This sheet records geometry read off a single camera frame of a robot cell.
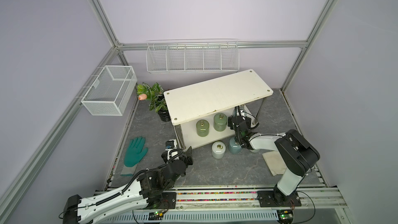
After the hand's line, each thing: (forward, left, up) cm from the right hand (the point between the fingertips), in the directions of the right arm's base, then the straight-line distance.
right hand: (238, 115), depth 95 cm
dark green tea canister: (-11, +22, +4) cm, 25 cm away
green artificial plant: (+2, +48, +17) cm, 51 cm away
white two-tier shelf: (-15, +23, +25) cm, 37 cm away
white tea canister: (-21, +14, -2) cm, 25 cm away
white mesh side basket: (+5, +73, +17) cm, 75 cm away
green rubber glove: (-19, +61, -8) cm, 65 cm away
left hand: (-23, +31, +4) cm, 39 cm away
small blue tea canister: (-1, +3, +5) cm, 6 cm away
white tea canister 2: (-19, -8, -8) cm, 22 cm away
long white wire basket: (+33, +27, +21) cm, 48 cm away
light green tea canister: (-7, +12, +5) cm, 15 cm away
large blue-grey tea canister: (-19, +5, -2) cm, 20 cm away
